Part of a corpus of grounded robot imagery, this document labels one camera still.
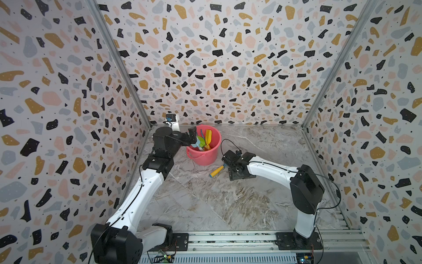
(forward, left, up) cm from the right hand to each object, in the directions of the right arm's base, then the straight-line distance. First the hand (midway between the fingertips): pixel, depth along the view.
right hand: (239, 175), depth 90 cm
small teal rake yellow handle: (+6, +12, -5) cm, 14 cm away
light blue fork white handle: (+15, +24, +7) cm, 30 cm away
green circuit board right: (-36, -27, -8) cm, 45 cm away
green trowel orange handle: (+18, +22, +6) cm, 29 cm away
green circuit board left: (-38, +34, -7) cm, 51 cm away
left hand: (+8, +25, +28) cm, 39 cm away
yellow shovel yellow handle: (+18, +18, +9) cm, 27 cm away
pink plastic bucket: (+9, +18, +3) cm, 20 cm away
